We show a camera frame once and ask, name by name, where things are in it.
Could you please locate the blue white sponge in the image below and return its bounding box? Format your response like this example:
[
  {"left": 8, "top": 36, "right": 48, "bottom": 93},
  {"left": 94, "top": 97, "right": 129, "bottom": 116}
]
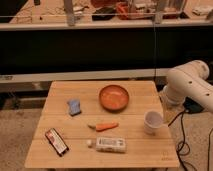
[{"left": 67, "top": 99, "right": 81, "bottom": 116}]

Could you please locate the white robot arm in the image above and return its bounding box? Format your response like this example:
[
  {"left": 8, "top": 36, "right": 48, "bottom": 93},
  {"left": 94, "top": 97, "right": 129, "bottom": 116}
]
[{"left": 163, "top": 60, "right": 213, "bottom": 113}]

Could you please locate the orange bowl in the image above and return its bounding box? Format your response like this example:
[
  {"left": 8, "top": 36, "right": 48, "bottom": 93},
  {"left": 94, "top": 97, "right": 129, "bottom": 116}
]
[{"left": 99, "top": 85, "right": 129, "bottom": 112}]

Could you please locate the orange toy carrot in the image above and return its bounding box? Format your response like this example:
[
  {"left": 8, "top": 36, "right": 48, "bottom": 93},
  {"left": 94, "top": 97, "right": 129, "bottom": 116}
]
[{"left": 89, "top": 123, "right": 119, "bottom": 132}]

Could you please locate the wooden table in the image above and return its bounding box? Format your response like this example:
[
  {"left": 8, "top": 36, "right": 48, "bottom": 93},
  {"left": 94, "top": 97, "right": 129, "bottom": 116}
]
[{"left": 25, "top": 81, "right": 179, "bottom": 169}]

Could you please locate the white paper cup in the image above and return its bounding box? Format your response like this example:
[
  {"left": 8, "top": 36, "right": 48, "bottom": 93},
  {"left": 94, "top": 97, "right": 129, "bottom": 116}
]
[{"left": 144, "top": 111, "right": 163, "bottom": 135}]

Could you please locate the white tube with cap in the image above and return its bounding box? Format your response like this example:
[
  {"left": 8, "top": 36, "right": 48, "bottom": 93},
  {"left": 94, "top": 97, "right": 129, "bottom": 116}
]
[{"left": 86, "top": 137, "right": 126, "bottom": 153}]

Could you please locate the red black snack packet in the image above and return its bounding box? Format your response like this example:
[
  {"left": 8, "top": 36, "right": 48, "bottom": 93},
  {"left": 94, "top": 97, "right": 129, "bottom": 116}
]
[{"left": 45, "top": 128, "right": 69, "bottom": 157}]

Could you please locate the black object on shelf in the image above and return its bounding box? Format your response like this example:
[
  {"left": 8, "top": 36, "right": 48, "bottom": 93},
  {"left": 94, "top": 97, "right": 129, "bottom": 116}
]
[{"left": 92, "top": 7, "right": 116, "bottom": 21}]

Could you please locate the orange object on shelf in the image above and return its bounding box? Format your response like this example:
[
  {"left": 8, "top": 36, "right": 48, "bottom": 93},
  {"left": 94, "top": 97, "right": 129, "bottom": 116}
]
[{"left": 115, "top": 2, "right": 154, "bottom": 20}]

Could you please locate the black box on floor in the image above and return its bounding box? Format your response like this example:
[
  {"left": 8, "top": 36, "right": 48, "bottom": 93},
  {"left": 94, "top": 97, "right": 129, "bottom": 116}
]
[{"left": 183, "top": 98, "right": 204, "bottom": 114}]

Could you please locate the metal shelf rail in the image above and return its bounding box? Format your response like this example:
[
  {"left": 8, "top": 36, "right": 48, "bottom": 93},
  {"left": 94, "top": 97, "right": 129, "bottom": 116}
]
[{"left": 0, "top": 68, "right": 168, "bottom": 83}]

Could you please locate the black power cable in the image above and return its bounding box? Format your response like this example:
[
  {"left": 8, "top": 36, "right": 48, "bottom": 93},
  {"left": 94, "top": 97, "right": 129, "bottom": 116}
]
[{"left": 167, "top": 109, "right": 199, "bottom": 171}]

